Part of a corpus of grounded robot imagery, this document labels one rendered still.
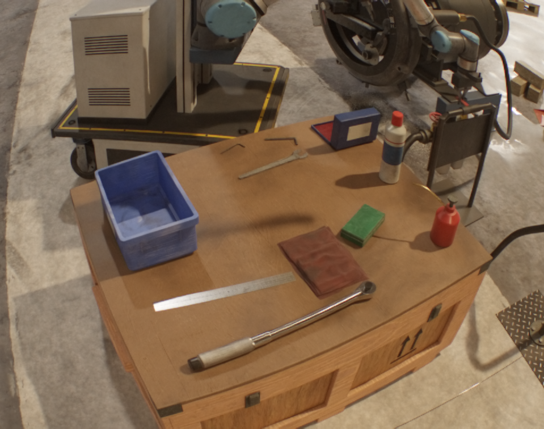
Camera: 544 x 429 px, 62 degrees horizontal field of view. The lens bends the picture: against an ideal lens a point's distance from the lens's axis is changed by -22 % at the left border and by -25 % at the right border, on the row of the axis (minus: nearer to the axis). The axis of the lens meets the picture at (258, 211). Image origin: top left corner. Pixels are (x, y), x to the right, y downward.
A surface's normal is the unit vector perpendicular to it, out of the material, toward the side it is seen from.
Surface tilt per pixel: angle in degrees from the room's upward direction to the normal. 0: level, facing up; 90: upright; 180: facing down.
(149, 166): 90
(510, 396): 0
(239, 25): 93
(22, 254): 0
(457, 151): 90
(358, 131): 96
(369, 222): 0
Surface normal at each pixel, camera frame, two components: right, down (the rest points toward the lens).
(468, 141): 0.45, 0.59
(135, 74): -0.17, 0.64
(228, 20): 0.16, 0.69
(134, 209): 0.02, -0.76
